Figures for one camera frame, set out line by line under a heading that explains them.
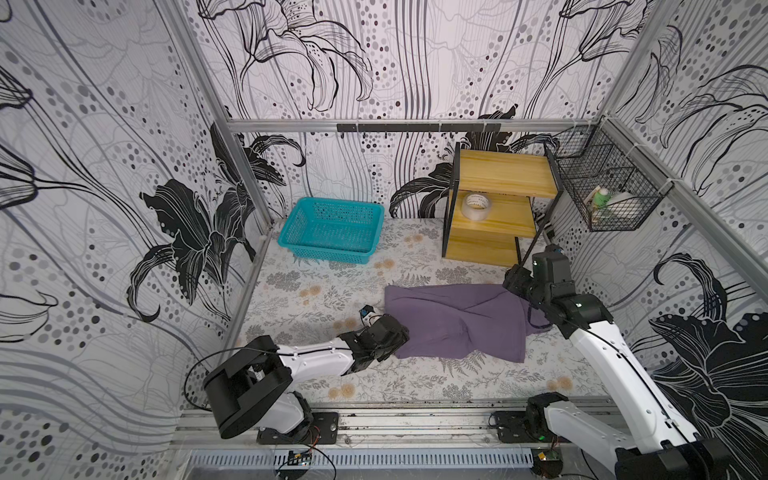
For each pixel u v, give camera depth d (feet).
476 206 3.30
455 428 2.44
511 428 2.37
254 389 1.39
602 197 2.57
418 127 2.96
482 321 2.89
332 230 3.88
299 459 2.35
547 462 2.31
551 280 1.81
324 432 2.39
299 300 3.21
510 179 2.77
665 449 1.21
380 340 2.18
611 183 2.90
